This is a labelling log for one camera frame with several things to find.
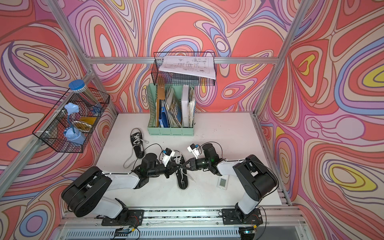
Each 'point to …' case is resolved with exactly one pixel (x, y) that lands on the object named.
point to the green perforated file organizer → (152, 129)
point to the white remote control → (223, 182)
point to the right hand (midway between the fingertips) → (183, 170)
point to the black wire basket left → (68, 126)
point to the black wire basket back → (165, 78)
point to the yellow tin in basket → (85, 123)
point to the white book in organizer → (185, 106)
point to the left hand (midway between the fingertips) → (181, 167)
